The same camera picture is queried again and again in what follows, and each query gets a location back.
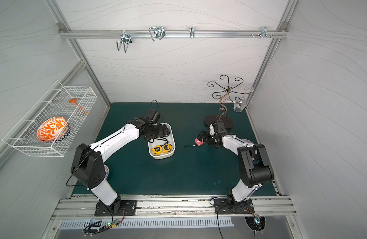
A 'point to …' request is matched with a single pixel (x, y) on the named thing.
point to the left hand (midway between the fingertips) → (163, 133)
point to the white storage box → (161, 141)
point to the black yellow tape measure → (167, 148)
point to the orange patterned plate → (51, 129)
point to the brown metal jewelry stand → (226, 89)
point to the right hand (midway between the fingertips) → (204, 138)
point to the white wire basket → (73, 103)
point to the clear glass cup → (240, 105)
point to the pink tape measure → (198, 142)
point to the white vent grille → (109, 224)
